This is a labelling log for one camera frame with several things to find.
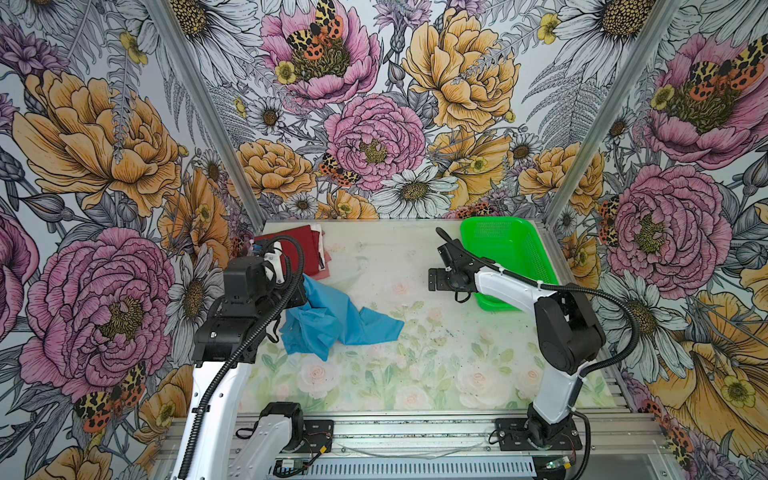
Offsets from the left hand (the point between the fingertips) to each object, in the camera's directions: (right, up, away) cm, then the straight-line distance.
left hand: (303, 289), depth 69 cm
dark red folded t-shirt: (-9, +11, +40) cm, 43 cm away
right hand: (+38, -3, +26) cm, 46 cm away
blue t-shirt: (+4, -8, +7) cm, 12 cm away
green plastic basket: (+67, +10, +46) cm, 82 cm away
